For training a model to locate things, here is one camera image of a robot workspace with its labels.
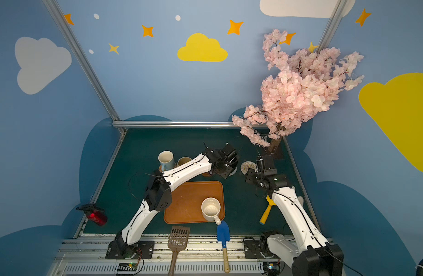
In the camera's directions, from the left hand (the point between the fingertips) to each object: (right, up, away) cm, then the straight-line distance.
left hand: (225, 168), depth 91 cm
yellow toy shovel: (+20, -21, -7) cm, 30 cm away
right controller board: (+19, -41, -17) cm, 49 cm away
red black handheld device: (-59, -18, -16) cm, 64 cm away
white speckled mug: (-8, -20, -5) cm, 22 cm away
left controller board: (-44, -41, -17) cm, 62 cm away
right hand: (+13, -2, -8) cm, 15 cm away
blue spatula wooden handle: (-2, -30, -12) cm, 32 cm away
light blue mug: (-32, +4, +3) cm, 33 cm away
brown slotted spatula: (-23, -30, -16) cm, 41 cm away
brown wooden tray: (-20, -16, -3) cm, 26 cm away
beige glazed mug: (-24, +4, +5) cm, 25 cm away
